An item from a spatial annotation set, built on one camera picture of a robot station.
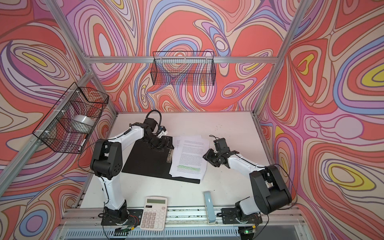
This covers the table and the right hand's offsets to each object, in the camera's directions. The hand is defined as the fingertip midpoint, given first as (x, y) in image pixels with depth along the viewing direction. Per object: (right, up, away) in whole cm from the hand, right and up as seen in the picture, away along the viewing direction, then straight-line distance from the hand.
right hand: (206, 160), depth 90 cm
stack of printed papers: (-10, +1, +5) cm, 11 cm away
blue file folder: (-36, -1, +3) cm, 36 cm away
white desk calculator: (-27, -23, -17) cm, 39 cm away
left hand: (-23, +8, +2) cm, 24 cm away
